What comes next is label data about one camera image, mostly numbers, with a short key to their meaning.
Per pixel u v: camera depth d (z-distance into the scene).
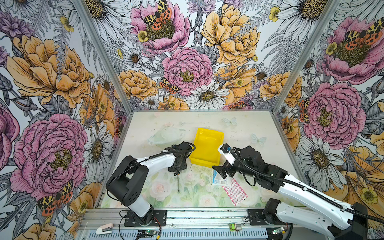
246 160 0.55
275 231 0.72
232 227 0.70
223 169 0.64
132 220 0.73
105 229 0.70
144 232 0.72
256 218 0.73
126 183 0.45
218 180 0.87
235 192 0.83
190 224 0.73
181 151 0.74
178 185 0.85
